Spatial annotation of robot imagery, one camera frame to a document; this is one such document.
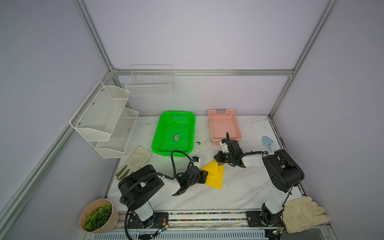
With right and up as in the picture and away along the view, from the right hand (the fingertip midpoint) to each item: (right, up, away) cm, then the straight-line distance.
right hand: (213, 156), depth 96 cm
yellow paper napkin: (0, -12, -7) cm, 14 cm away
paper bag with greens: (-54, -20, -32) cm, 66 cm away
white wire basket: (-39, +50, 0) cm, 63 cm away
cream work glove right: (+44, -26, -20) cm, 55 cm away
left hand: (-5, -9, -7) cm, 13 cm away
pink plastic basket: (+10, +21, +21) cm, 31 cm away
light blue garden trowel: (+39, +10, +9) cm, 41 cm away
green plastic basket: (-28, +17, +16) cm, 37 cm away
